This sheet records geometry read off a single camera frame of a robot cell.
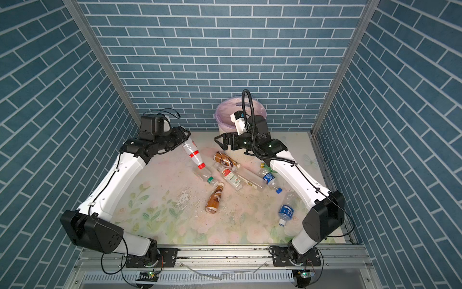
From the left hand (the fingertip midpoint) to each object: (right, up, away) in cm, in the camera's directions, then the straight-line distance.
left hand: (188, 133), depth 77 cm
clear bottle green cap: (+2, -21, +22) cm, 30 cm away
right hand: (+14, -1, -4) cm, 15 cm away
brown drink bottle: (+12, -12, +24) cm, 30 cm away
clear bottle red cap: (+3, -8, -4) cm, 9 cm away
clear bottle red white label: (+17, -21, +16) cm, 31 cm away
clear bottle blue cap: (+38, -23, +16) cm, 47 cm away
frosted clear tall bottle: (+28, -21, +17) cm, 39 cm away
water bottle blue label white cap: (+44, -35, +4) cm, 56 cm away
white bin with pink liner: (+13, +13, +19) cm, 26 cm away
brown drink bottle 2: (+9, -33, +7) cm, 35 cm away
